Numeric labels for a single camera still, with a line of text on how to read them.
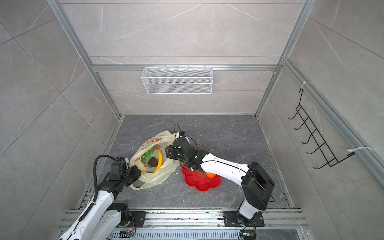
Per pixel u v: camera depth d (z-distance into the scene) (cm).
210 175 84
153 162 90
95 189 55
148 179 80
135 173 75
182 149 59
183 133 73
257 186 43
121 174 66
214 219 75
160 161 92
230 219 73
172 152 70
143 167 87
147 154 94
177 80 101
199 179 86
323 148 64
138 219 73
